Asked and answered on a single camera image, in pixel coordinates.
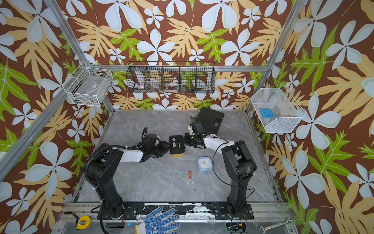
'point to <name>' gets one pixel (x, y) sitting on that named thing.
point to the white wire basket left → (88, 86)
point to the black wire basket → (171, 77)
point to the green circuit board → (235, 226)
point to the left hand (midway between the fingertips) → (172, 145)
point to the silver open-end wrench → (265, 228)
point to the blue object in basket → (266, 113)
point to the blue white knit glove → (155, 223)
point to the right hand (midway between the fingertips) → (181, 140)
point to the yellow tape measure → (84, 223)
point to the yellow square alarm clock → (176, 146)
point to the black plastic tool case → (211, 119)
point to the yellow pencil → (189, 121)
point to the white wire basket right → (277, 111)
